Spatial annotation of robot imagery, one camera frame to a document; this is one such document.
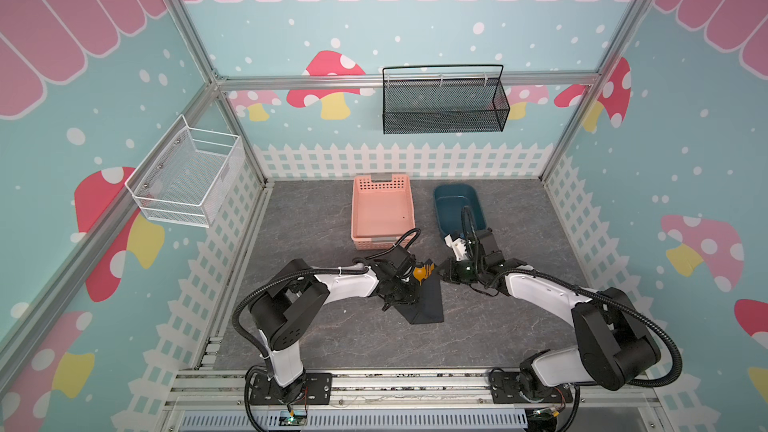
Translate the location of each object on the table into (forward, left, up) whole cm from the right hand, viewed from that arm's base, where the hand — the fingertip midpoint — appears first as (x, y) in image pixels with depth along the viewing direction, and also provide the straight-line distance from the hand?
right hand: (431, 271), depth 86 cm
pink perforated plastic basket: (+29, +15, -8) cm, 34 cm away
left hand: (-7, +4, -8) cm, 11 cm away
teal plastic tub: (+38, -12, -12) cm, 41 cm away
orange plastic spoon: (+3, +2, -7) cm, 8 cm away
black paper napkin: (-7, 0, -7) cm, 10 cm away
